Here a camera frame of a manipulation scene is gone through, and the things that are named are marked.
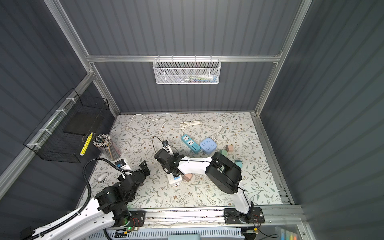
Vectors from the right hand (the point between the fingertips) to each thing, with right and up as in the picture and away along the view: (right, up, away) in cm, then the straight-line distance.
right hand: (168, 157), depth 91 cm
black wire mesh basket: (-47, +16, -19) cm, 54 cm away
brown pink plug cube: (+39, +5, +7) cm, 40 cm away
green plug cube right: (+35, +2, +6) cm, 36 cm away
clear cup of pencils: (-34, +10, -8) cm, 37 cm away
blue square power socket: (+26, +6, +8) cm, 28 cm away
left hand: (-12, -2, -13) cm, 18 cm away
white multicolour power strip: (+4, -11, -7) cm, 14 cm away
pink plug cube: (+12, -10, -6) cm, 17 cm away
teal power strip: (+16, +6, +7) cm, 19 cm away
